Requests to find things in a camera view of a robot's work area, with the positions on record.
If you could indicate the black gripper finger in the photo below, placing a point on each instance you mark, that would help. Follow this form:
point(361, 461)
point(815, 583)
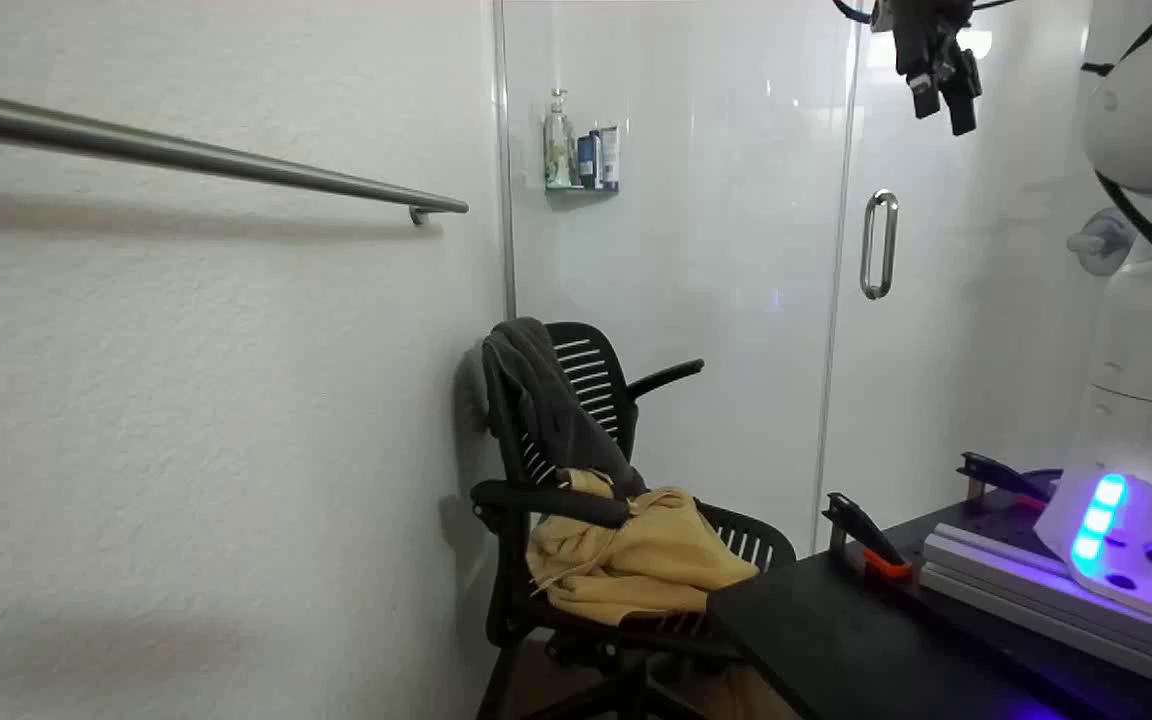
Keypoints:
point(960, 84)
point(924, 98)

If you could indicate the silver door handle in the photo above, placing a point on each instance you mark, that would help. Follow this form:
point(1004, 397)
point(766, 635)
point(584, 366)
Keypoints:
point(879, 240)

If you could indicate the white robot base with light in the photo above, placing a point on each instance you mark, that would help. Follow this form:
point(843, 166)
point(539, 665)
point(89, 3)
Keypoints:
point(1102, 529)

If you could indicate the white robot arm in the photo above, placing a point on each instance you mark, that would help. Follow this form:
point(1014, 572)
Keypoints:
point(1113, 427)

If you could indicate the clear suction cup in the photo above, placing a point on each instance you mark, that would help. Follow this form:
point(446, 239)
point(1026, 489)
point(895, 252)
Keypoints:
point(1105, 240)

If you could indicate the small shower shelf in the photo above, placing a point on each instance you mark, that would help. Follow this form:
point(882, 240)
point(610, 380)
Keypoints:
point(577, 194)

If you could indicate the white soap bottle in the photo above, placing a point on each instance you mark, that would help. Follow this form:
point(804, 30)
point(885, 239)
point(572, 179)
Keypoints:
point(557, 142)

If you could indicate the blue black clamp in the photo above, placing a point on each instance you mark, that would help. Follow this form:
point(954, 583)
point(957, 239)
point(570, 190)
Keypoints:
point(1029, 489)

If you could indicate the red black clamp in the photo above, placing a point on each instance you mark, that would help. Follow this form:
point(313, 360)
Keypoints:
point(858, 529)

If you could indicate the grey cloth on chair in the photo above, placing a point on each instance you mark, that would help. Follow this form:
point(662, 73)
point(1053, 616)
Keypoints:
point(572, 395)

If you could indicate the yellow cloth on chair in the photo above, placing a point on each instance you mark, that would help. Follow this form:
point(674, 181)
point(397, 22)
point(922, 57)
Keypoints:
point(662, 561)

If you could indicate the black mesh office chair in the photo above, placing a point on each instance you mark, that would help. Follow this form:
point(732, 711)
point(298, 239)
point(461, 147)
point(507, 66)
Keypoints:
point(633, 660)

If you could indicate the silver towel bar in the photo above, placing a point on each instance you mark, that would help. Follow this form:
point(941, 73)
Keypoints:
point(139, 147)

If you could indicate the aluminium mounting rail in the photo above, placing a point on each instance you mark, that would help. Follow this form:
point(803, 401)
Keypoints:
point(1105, 616)

